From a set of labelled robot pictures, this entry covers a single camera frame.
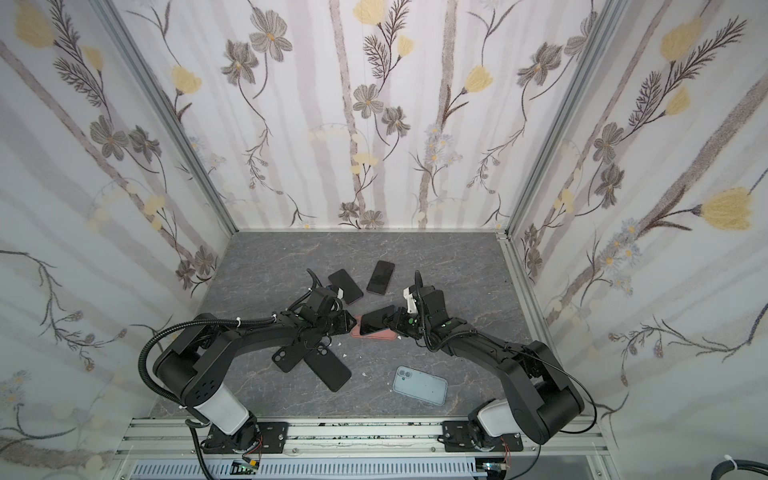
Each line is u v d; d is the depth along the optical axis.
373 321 0.93
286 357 0.88
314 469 0.70
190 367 0.46
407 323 0.76
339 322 0.82
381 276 1.13
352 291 1.00
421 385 0.83
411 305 0.80
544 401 0.43
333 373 0.85
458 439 0.73
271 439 0.74
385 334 0.90
